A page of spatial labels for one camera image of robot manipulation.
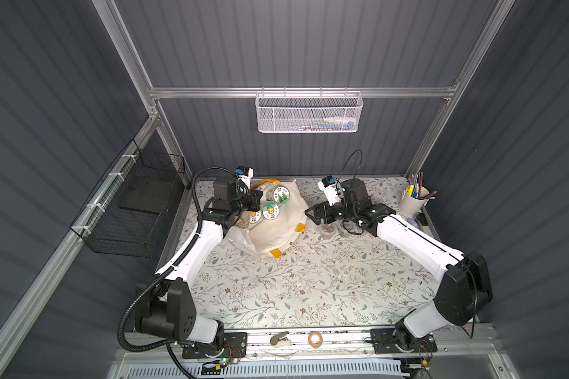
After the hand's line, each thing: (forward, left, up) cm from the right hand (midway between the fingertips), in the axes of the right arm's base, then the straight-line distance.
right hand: (316, 208), depth 81 cm
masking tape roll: (-37, -1, -22) cm, 43 cm away
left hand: (+4, +18, +3) cm, 19 cm away
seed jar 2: (+5, +24, -12) cm, 27 cm away
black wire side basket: (-7, +61, +7) cm, 61 cm away
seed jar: (+15, +15, -10) cm, 24 cm away
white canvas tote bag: (0, +17, -19) cm, 25 cm away
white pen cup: (+15, -43, -13) cm, 48 cm away
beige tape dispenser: (-38, +13, -20) cm, 45 cm away
